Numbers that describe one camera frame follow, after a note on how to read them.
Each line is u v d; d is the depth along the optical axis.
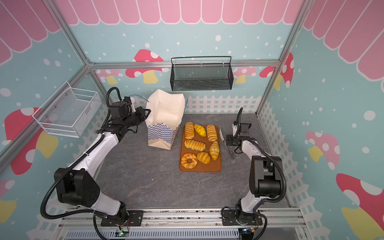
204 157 0.92
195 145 0.97
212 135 1.03
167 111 1.04
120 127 0.61
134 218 0.74
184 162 0.92
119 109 0.61
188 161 0.93
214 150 0.94
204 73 0.94
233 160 0.94
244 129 0.74
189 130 1.05
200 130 1.06
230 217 0.74
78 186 0.43
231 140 0.85
